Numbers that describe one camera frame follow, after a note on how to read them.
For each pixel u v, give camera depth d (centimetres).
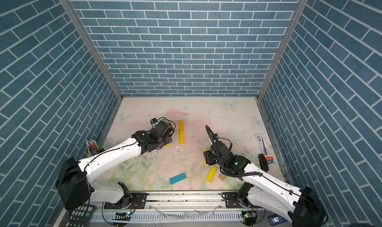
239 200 66
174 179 81
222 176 82
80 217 68
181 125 103
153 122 73
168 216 71
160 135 61
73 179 39
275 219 67
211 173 83
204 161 86
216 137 72
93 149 77
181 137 96
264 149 91
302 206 40
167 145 73
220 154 59
